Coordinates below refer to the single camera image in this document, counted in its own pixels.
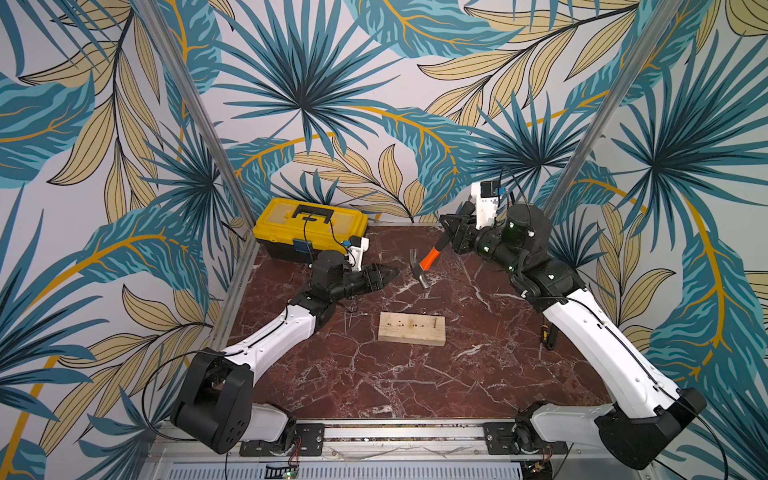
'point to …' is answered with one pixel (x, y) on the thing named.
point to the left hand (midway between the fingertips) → (395, 276)
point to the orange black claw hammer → (419, 267)
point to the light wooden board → (421, 329)
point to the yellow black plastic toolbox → (298, 230)
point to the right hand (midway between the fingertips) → (444, 216)
